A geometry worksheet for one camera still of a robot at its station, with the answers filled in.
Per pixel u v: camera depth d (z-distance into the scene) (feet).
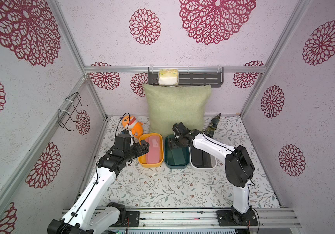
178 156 2.86
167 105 2.93
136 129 3.49
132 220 2.41
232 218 2.16
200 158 2.95
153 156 2.96
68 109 2.49
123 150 1.85
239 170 1.64
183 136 2.30
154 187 2.76
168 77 2.95
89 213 1.32
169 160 3.02
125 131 2.34
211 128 3.69
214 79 3.18
